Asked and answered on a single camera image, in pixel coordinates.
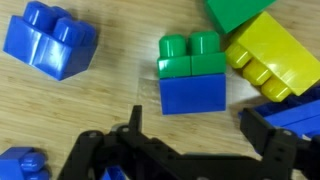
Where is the yellow long building block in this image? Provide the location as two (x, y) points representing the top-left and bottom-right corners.
(224, 10), (320, 103)

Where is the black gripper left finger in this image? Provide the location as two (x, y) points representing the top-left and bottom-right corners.
(55, 104), (201, 180)

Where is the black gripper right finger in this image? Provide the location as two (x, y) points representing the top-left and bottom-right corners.
(199, 107), (320, 180)

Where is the dark blue flat building block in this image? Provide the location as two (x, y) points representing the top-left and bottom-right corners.
(237, 84), (320, 139)

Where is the green building block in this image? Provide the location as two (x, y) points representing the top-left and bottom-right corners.
(157, 30), (228, 80)
(203, 0), (278, 35)

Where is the blue long building block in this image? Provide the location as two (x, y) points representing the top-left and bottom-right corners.
(0, 146), (52, 180)

